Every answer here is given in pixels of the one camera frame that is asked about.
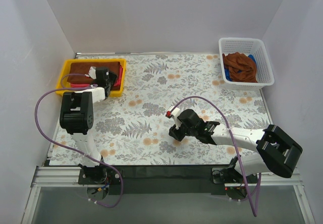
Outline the pink towel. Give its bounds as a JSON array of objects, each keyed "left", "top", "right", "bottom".
[{"left": 67, "top": 66, "right": 123, "bottom": 87}]

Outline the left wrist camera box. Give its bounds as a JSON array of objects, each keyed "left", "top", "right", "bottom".
[{"left": 87, "top": 66, "right": 96, "bottom": 79}]

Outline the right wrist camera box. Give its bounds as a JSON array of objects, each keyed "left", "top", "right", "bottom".
[{"left": 166, "top": 106, "right": 182, "bottom": 130}]

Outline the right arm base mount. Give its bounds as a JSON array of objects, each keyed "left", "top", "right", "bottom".
[{"left": 211, "top": 168, "right": 245, "bottom": 184}]

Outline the white plastic basket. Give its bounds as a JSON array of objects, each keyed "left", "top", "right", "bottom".
[{"left": 219, "top": 37, "right": 275, "bottom": 91}]

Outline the brown towel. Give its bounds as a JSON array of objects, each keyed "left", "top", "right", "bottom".
[
  {"left": 222, "top": 52, "right": 258, "bottom": 83},
  {"left": 67, "top": 62, "right": 120, "bottom": 84},
  {"left": 111, "top": 83, "right": 121, "bottom": 91}
]

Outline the purple cable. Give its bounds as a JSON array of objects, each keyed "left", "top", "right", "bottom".
[
  {"left": 166, "top": 95, "right": 262, "bottom": 217},
  {"left": 34, "top": 74, "right": 126, "bottom": 208}
]

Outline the yellow plastic tray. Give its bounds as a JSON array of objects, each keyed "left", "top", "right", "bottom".
[{"left": 56, "top": 59, "right": 127, "bottom": 97}]

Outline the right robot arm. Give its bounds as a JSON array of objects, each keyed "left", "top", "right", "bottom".
[{"left": 166, "top": 108, "right": 303, "bottom": 178}]

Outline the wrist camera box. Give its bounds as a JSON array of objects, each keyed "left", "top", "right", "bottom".
[
  {"left": 166, "top": 106, "right": 182, "bottom": 130},
  {"left": 87, "top": 66, "right": 96, "bottom": 79}
]

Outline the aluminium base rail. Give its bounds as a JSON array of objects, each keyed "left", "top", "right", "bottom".
[{"left": 22, "top": 165, "right": 315, "bottom": 223}]

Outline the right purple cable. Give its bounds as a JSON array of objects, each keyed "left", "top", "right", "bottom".
[{"left": 166, "top": 95, "right": 262, "bottom": 217}]

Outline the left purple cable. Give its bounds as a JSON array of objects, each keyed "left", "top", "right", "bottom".
[{"left": 34, "top": 74, "right": 126, "bottom": 208}]

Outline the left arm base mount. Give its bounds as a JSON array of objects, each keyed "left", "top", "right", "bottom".
[{"left": 77, "top": 166, "right": 121, "bottom": 185}]

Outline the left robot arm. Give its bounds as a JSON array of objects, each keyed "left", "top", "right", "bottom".
[{"left": 60, "top": 66, "right": 117, "bottom": 167}]

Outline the blue towel in basket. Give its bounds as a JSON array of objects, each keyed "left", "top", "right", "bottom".
[{"left": 224, "top": 53, "right": 258, "bottom": 81}]

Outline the floral table mat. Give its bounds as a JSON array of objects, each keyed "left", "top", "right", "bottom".
[{"left": 49, "top": 53, "right": 283, "bottom": 166}]

